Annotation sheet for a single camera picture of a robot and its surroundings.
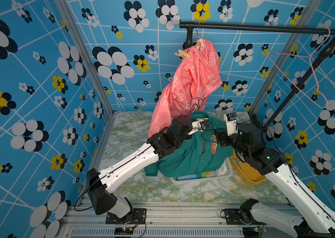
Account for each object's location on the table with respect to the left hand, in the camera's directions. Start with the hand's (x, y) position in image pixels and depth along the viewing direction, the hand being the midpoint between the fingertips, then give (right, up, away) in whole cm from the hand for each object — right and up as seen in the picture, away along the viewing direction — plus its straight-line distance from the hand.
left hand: (186, 116), depth 70 cm
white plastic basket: (+22, -30, +11) cm, 39 cm away
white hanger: (+5, +5, +12) cm, 14 cm away
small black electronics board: (-31, -56, +2) cm, 64 cm away
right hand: (+17, -5, 0) cm, 18 cm away
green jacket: (+7, -19, +2) cm, 20 cm away
